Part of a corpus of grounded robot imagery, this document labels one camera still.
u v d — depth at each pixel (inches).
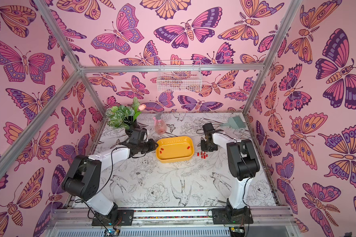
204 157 37.5
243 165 20.1
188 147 39.1
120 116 33.1
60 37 30.9
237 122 44.5
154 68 37.2
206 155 38.0
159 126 43.1
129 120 36.7
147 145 31.6
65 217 29.7
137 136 28.8
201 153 38.3
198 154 38.2
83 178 18.1
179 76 37.5
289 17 28.3
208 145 33.6
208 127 32.5
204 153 38.3
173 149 39.1
